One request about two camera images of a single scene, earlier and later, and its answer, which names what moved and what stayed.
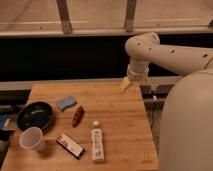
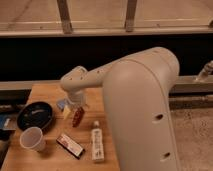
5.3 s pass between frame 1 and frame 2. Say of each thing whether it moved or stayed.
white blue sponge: stayed
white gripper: moved
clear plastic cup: stayed
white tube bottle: stayed
